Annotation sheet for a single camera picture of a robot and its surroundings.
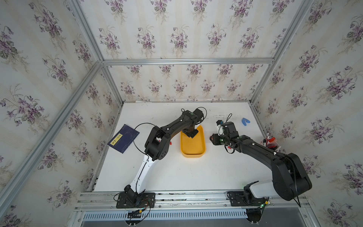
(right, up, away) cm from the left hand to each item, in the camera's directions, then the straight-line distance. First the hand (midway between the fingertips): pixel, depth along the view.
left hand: (190, 135), depth 97 cm
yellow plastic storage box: (+2, -7, -7) cm, 10 cm away
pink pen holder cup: (+49, -3, -12) cm, 51 cm away
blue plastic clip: (+42, +11, +10) cm, 45 cm away
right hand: (+15, 0, -7) cm, 16 cm away
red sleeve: (-14, -5, -2) cm, 15 cm away
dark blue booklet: (-47, -2, -1) cm, 47 cm away
